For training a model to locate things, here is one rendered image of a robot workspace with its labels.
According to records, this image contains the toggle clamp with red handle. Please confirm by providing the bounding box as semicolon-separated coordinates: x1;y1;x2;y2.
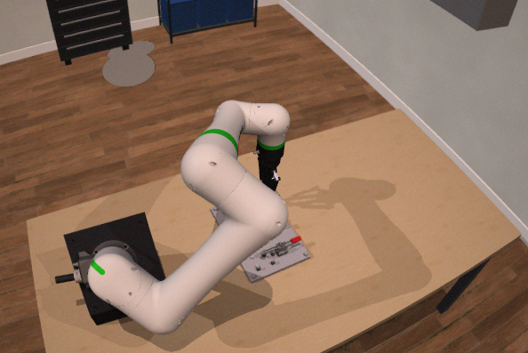
260;236;301;257

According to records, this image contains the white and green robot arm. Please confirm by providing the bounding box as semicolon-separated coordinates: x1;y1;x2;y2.
55;100;290;334

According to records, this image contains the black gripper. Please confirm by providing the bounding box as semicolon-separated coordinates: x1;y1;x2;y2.
258;157;281;191

